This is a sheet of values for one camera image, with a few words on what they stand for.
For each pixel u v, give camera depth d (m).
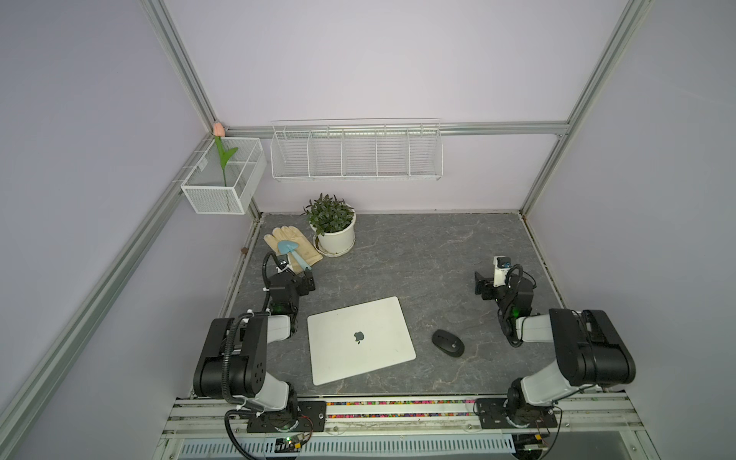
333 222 0.94
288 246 1.08
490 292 0.85
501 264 0.81
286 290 0.71
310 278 0.87
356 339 0.85
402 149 1.05
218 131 0.89
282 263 0.80
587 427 0.73
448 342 0.83
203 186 0.83
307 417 0.73
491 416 0.73
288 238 1.13
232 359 0.42
